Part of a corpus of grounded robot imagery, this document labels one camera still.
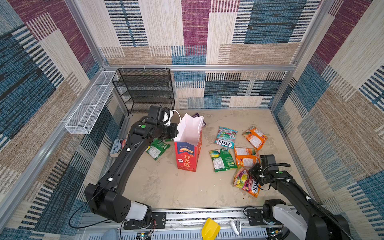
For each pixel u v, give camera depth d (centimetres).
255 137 100
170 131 66
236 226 71
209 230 70
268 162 68
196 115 115
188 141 70
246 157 91
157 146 97
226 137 101
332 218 41
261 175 66
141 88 108
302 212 47
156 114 57
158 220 73
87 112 93
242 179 83
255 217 74
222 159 91
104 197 38
